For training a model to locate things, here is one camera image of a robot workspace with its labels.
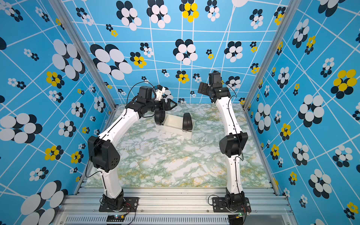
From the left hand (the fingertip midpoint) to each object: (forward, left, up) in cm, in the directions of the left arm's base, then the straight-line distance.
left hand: (173, 103), depth 83 cm
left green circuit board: (-54, +29, -31) cm, 69 cm away
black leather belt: (+1, +11, -14) cm, 18 cm away
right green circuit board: (-55, -32, -29) cm, 70 cm away
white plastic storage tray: (+4, +1, -26) cm, 27 cm away
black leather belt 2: (-5, -9, -15) cm, 18 cm away
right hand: (+12, -22, +2) cm, 25 cm away
